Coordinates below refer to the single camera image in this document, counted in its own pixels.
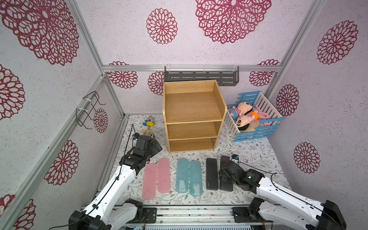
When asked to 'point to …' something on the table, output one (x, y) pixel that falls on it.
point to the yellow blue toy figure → (149, 122)
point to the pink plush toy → (262, 115)
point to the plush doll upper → (243, 108)
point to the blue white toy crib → (257, 130)
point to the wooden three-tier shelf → (194, 112)
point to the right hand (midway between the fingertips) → (226, 175)
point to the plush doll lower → (243, 121)
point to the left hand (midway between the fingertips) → (153, 147)
